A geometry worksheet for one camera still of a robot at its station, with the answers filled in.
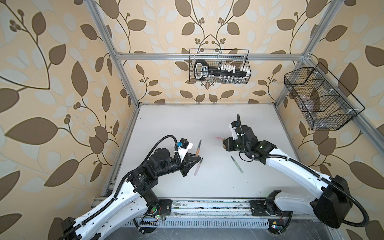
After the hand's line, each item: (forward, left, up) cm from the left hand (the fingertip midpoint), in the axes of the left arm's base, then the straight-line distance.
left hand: (200, 158), depth 64 cm
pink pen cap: (+25, -12, -23) cm, 36 cm away
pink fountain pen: (+4, +2, -25) cm, 26 cm away
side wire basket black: (+27, -61, +9) cm, 67 cm away
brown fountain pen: (+2, +1, +3) cm, 4 cm away
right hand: (+13, -13, -9) cm, 21 cm away
